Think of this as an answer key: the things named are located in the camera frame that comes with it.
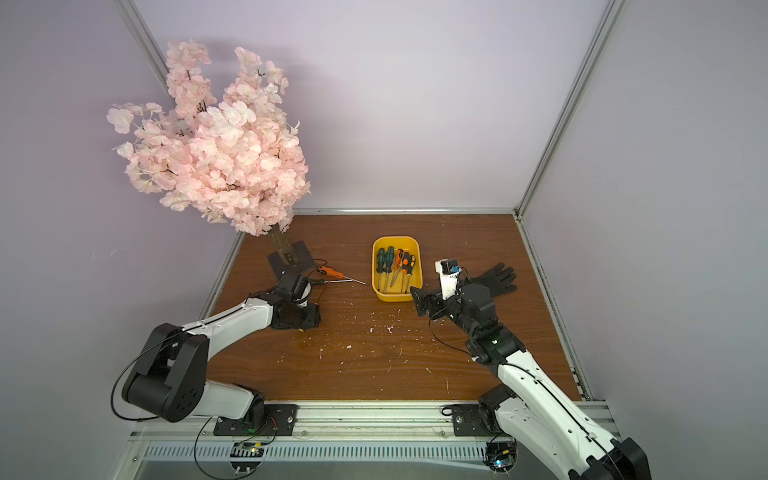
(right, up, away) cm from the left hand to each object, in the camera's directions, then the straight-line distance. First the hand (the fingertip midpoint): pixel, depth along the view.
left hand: (317, 316), depth 91 cm
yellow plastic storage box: (+31, +11, +9) cm, 34 cm away
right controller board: (+50, -27, -21) cm, 61 cm away
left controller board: (-12, -30, -19) cm, 37 cm away
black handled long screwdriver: (-3, +9, +12) cm, 15 cm away
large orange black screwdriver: (+2, +13, +9) cm, 16 cm away
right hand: (+33, +14, -16) cm, 39 cm away
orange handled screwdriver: (+26, +16, +12) cm, 33 cm away
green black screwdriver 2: (+23, +15, +12) cm, 30 cm away
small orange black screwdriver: (+28, +14, +10) cm, 33 cm away
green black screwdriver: (+19, +15, +12) cm, 27 cm away
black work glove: (+59, +10, +6) cm, 60 cm away
